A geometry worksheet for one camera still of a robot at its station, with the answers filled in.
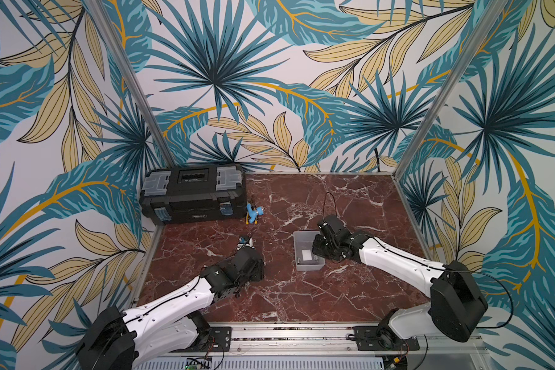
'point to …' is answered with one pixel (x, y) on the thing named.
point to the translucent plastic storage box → (305, 258)
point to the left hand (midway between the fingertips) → (255, 267)
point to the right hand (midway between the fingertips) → (313, 247)
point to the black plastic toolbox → (193, 193)
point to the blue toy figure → (253, 213)
